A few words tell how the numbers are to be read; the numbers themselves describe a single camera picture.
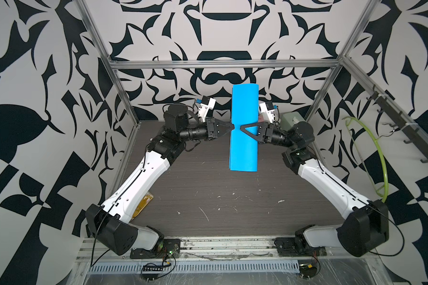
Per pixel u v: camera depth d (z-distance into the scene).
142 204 0.85
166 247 0.73
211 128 0.54
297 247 0.69
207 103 0.58
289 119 1.12
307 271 0.71
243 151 0.60
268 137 0.57
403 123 0.60
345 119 0.87
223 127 0.59
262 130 0.57
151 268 0.73
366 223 0.41
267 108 0.60
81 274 0.69
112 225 0.38
